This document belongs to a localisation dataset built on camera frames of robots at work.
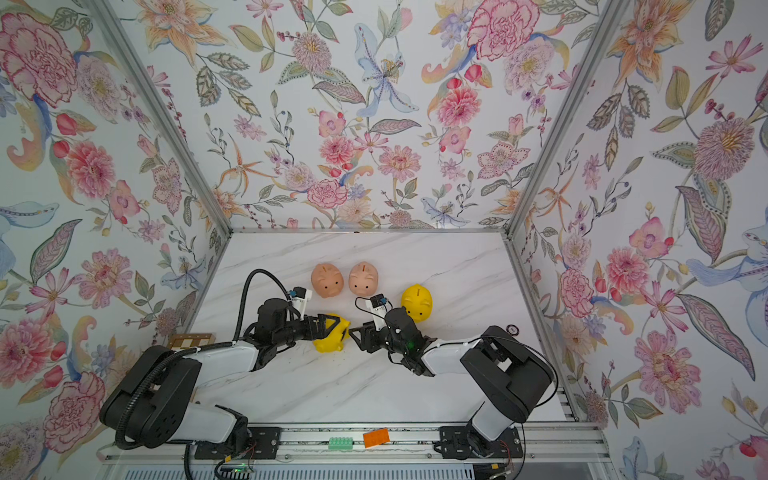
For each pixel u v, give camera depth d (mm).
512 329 950
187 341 887
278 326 724
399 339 700
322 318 800
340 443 735
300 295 819
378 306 783
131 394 445
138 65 778
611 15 695
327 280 961
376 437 750
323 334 786
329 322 840
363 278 955
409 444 751
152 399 435
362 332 779
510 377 458
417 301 900
